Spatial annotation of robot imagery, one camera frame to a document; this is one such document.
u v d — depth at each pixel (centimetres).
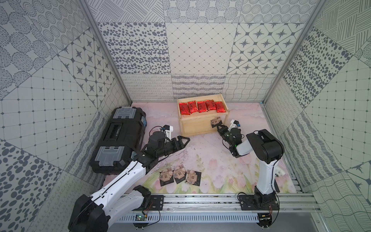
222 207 73
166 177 82
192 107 86
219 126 98
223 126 92
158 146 59
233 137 78
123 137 79
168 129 73
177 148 67
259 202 66
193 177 82
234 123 92
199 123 104
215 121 103
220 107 86
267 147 55
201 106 88
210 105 88
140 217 72
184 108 86
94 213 38
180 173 84
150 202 73
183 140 73
